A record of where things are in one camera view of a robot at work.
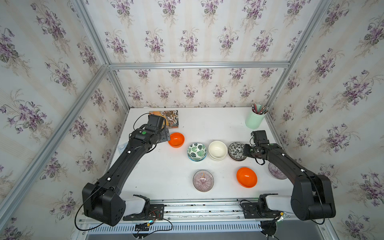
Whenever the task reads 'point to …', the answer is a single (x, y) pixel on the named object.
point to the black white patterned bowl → (236, 151)
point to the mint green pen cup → (254, 119)
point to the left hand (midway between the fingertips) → (162, 136)
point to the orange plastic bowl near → (246, 177)
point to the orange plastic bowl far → (176, 140)
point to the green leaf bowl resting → (197, 157)
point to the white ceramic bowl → (217, 150)
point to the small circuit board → (142, 227)
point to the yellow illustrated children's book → (171, 117)
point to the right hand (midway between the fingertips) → (247, 151)
